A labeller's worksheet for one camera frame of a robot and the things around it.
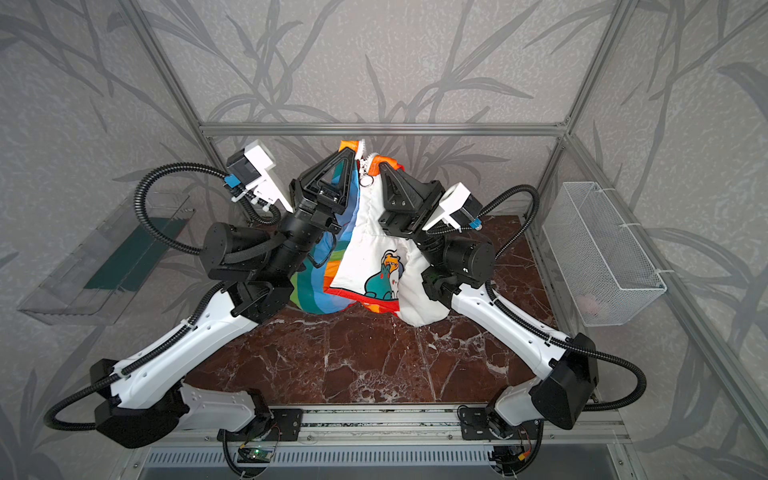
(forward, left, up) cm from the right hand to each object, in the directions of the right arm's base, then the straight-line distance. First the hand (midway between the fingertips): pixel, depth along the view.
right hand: (392, 157), depth 41 cm
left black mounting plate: (-24, +29, -62) cm, 72 cm away
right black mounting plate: (-24, -19, -62) cm, 69 cm away
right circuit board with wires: (-31, -26, -63) cm, 75 cm away
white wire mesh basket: (0, -44, -27) cm, 52 cm away
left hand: (-2, +5, +3) cm, 6 cm away
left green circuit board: (-30, +35, -63) cm, 78 cm away
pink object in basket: (-1, -47, -43) cm, 63 cm away
